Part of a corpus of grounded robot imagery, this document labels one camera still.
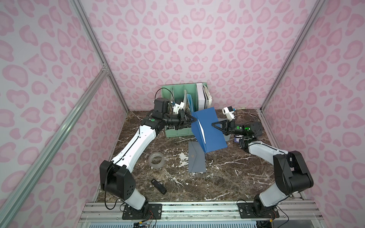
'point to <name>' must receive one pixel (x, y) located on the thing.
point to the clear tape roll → (154, 154)
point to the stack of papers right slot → (207, 96)
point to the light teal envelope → (227, 137)
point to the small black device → (158, 186)
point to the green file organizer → (186, 93)
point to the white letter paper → (202, 131)
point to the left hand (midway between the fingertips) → (196, 119)
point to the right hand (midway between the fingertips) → (212, 128)
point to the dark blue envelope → (211, 137)
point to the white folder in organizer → (201, 96)
